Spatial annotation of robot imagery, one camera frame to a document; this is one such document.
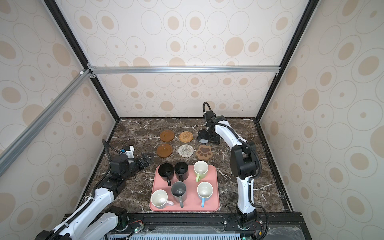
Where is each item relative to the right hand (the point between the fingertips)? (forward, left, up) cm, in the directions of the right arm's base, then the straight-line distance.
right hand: (205, 140), depth 96 cm
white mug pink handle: (-33, +26, -7) cm, 43 cm away
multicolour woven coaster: (-3, +13, -8) cm, 16 cm away
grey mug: (-30, +16, -9) cm, 35 cm away
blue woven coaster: (-6, +1, +7) cm, 9 cm away
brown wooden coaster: (-3, +28, -8) cm, 29 cm away
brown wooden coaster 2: (+11, +27, -8) cm, 31 cm away
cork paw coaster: (-4, +1, -9) cm, 10 cm away
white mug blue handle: (-29, +1, -8) cm, 30 cm away
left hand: (-15, +29, +7) cm, 34 cm away
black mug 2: (-18, +15, -6) cm, 24 cm away
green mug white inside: (-17, +3, -5) cm, 18 cm away
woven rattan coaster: (+10, +13, -9) cm, 19 cm away
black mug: (-20, +23, -3) cm, 31 cm away
